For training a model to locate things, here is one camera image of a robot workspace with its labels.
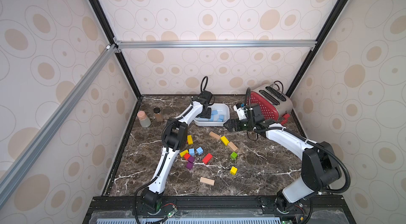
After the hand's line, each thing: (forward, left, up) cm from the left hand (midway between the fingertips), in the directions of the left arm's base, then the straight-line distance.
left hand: (210, 113), depth 107 cm
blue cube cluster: (-27, +6, 0) cm, 28 cm away
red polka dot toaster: (-2, -37, +15) cm, 40 cm away
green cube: (-30, -13, 0) cm, 32 cm away
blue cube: (-4, -1, 0) cm, 4 cm away
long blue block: (+2, -3, -1) cm, 4 cm away
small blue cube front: (-3, -8, -1) cm, 8 cm away
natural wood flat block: (-43, +2, -1) cm, 43 cm away
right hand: (-14, -15, +11) cm, 23 cm away
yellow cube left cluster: (-28, +16, -1) cm, 32 cm away
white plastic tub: (+2, -7, -2) cm, 8 cm away
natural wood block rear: (-16, -3, -1) cm, 17 cm away
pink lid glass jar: (-10, +41, +4) cm, 42 cm away
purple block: (-35, +11, -1) cm, 36 cm away
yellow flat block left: (-19, +12, -2) cm, 23 cm away
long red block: (-32, +2, -1) cm, 32 cm away
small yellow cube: (-38, -12, 0) cm, 40 cm away
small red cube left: (-31, +13, 0) cm, 33 cm away
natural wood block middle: (-24, -13, 0) cm, 28 cm away
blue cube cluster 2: (-28, +10, 0) cm, 30 cm away
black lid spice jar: (-5, +33, +3) cm, 34 cm away
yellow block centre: (-20, -9, -1) cm, 22 cm away
